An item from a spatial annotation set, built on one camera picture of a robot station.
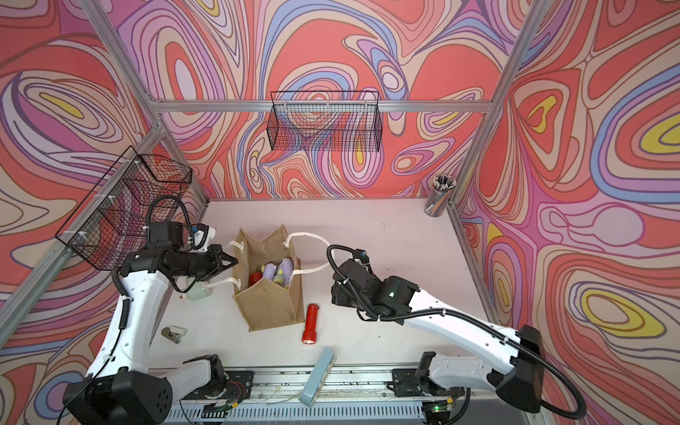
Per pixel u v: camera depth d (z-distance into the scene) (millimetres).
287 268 847
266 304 777
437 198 1077
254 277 843
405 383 734
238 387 723
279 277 841
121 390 371
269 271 854
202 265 648
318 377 738
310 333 805
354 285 514
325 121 960
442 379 596
